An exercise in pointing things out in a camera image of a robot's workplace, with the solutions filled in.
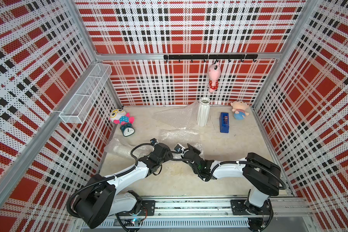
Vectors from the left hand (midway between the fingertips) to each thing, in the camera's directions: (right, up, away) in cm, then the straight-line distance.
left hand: (168, 153), depth 89 cm
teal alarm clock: (-30, +14, +12) cm, 35 cm away
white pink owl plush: (-38, +24, +18) cm, 48 cm away
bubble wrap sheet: (+2, +8, +12) cm, 14 cm away
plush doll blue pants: (+55, +31, +25) cm, 67 cm away
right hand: (+13, +5, -2) cm, 14 cm away
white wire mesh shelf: (-60, +29, +4) cm, 66 cm away
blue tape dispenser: (+40, +19, +15) cm, 46 cm away
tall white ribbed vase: (+24, +26, +7) cm, 36 cm away
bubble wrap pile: (+8, +22, +19) cm, 31 cm away
